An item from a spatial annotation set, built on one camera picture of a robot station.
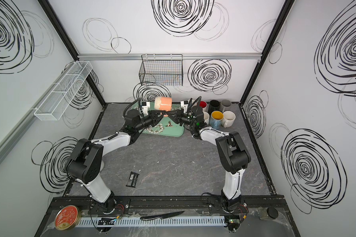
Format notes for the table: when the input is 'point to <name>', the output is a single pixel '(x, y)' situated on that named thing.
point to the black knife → (161, 216)
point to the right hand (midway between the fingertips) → (166, 114)
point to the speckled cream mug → (228, 119)
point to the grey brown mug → (226, 105)
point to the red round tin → (67, 217)
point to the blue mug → (215, 119)
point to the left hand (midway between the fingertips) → (166, 113)
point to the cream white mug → (203, 104)
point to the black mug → (214, 105)
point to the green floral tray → (166, 127)
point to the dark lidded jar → (272, 212)
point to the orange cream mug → (163, 103)
